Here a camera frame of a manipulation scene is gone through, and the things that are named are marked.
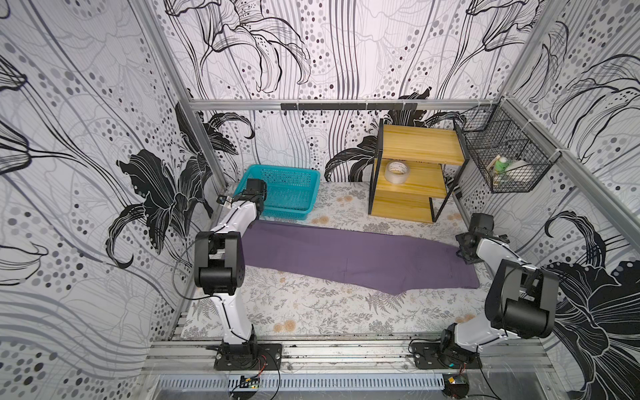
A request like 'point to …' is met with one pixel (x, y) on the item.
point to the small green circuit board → (252, 382)
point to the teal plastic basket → (290, 191)
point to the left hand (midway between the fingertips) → (251, 209)
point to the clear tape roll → (397, 172)
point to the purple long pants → (383, 261)
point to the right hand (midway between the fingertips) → (468, 239)
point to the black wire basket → (512, 154)
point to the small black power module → (456, 385)
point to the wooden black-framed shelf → (415, 171)
